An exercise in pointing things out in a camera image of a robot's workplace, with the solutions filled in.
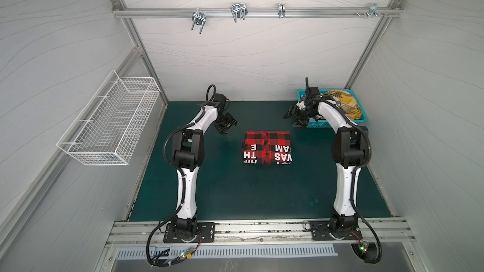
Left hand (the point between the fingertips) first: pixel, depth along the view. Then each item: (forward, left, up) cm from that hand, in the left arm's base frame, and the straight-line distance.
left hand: (237, 124), depth 101 cm
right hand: (+3, -28, +4) cm, 28 cm away
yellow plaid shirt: (+14, -62, +4) cm, 63 cm away
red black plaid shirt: (-14, -14, -1) cm, 20 cm away
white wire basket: (-23, +46, +25) cm, 57 cm away
